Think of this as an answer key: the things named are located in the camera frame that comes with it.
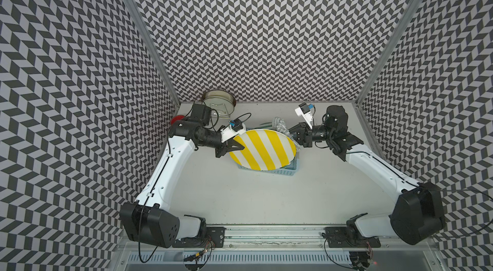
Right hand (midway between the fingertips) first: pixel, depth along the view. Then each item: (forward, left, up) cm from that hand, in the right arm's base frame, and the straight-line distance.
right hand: (282, 140), depth 68 cm
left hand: (0, +16, -4) cm, 17 cm away
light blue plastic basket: (0, -5, -24) cm, 25 cm away
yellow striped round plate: (-2, +6, -4) cm, 8 cm away
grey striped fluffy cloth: (+3, +2, +6) cm, 7 cm away
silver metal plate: (+35, +27, -15) cm, 46 cm away
